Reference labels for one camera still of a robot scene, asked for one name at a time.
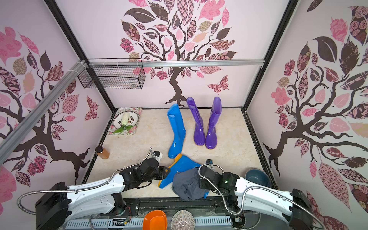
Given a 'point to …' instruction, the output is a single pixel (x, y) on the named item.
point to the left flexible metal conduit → (108, 182)
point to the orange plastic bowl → (155, 220)
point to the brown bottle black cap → (102, 152)
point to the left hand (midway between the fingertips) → (168, 173)
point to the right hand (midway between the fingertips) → (199, 182)
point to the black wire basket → (115, 77)
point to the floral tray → (130, 131)
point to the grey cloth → (187, 184)
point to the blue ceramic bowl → (258, 176)
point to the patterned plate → (133, 119)
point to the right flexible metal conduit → (247, 192)
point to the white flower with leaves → (125, 119)
